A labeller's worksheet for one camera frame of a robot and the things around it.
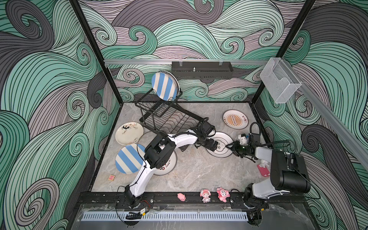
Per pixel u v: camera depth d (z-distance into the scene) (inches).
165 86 34.8
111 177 31.6
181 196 28.6
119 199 28.7
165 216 27.4
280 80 31.3
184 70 37.3
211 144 32.7
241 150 31.8
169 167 33.1
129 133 39.9
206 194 28.6
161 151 21.3
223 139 37.6
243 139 34.4
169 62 36.7
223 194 28.5
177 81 41.7
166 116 42.7
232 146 33.4
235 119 43.0
